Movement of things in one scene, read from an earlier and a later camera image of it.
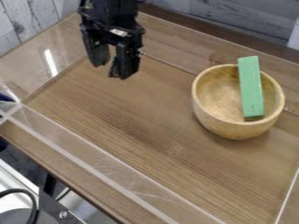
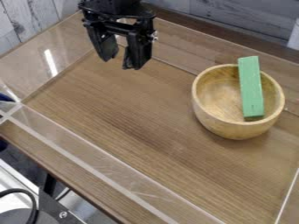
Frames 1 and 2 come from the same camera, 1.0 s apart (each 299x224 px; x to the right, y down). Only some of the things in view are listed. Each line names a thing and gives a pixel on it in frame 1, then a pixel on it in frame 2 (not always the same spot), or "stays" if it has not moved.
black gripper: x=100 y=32 -> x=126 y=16
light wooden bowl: x=218 y=102 stays
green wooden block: x=250 y=87 stays
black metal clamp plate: x=51 y=206 stays
